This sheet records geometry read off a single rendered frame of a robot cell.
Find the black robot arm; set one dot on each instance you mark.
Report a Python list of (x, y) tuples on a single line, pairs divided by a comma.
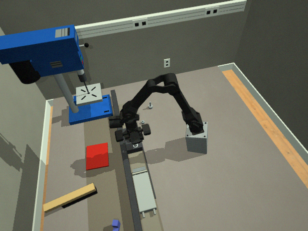
[(129, 116)]

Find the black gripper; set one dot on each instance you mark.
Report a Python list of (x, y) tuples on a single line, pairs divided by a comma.
[(119, 135)]

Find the blue drill press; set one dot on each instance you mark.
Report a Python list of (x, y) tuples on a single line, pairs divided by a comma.
[(53, 51)]

